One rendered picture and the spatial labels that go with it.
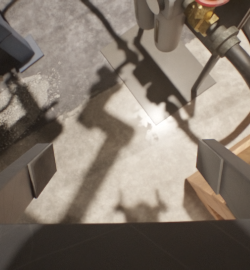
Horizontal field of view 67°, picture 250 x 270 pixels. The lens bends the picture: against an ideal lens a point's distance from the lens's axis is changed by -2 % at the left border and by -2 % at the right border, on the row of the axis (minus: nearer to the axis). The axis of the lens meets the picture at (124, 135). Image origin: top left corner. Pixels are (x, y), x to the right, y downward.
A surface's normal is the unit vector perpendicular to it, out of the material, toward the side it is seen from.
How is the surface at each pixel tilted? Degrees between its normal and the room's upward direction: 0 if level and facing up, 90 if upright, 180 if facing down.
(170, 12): 90
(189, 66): 0
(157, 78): 0
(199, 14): 90
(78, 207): 0
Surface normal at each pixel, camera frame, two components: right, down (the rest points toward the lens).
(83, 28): -0.14, -0.11
